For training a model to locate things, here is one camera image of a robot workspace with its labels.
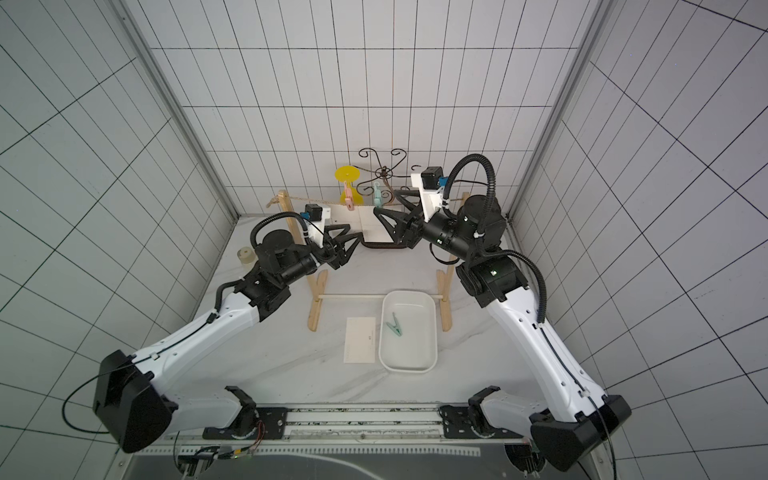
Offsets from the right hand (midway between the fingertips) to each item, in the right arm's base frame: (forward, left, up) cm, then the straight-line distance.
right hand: (389, 195), depth 58 cm
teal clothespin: (-8, -2, -46) cm, 47 cm away
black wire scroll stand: (+28, +4, -17) cm, 33 cm away
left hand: (+2, +9, -15) cm, 18 cm away
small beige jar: (+10, +48, -36) cm, 61 cm away
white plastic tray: (-10, -6, -46) cm, 47 cm away
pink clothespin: (+23, +15, -22) cm, 35 cm away
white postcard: (-12, +9, -48) cm, 50 cm away
